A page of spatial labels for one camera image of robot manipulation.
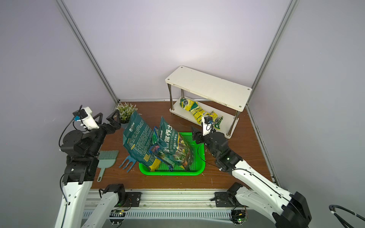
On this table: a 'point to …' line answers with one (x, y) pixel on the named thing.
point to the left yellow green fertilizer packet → (187, 104)
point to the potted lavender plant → (125, 110)
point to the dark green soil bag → (138, 140)
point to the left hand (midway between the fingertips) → (111, 111)
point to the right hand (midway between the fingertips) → (198, 122)
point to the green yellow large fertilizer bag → (174, 146)
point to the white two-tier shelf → (193, 94)
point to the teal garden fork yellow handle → (130, 159)
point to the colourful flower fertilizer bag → (158, 151)
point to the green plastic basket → (198, 166)
